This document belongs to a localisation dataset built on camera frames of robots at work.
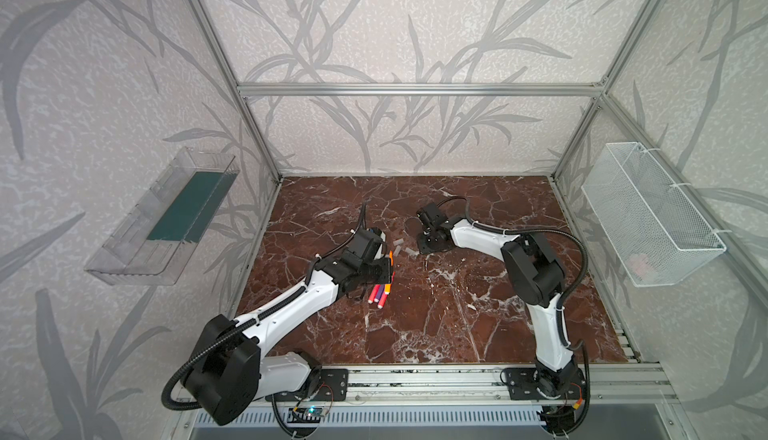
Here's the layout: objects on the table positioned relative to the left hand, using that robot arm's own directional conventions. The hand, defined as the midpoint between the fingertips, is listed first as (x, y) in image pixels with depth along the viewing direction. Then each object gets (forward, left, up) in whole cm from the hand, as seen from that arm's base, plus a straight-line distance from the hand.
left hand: (397, 262), depth 83 cm
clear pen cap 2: (+10, -4, -12) cm, 16 cm away
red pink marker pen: (-7, +4, -11) cm, 14 cm away
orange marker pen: (+8, +2, -14) cm, 16 cm away
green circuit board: (-34, +22, -13) cm, 43 cm away
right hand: (+16, -9, -11) cm, 21 cm away
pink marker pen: (-5, +7, -11) cm, 14 cm away
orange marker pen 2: (-7, +3, -2) cm, 8 cm away
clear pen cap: (+14, +1, -12) cm, 18 cm away
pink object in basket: (-5, -60, +9) cm, 61 cm away
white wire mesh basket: (-5, -55, +24) cm, 60 cm away
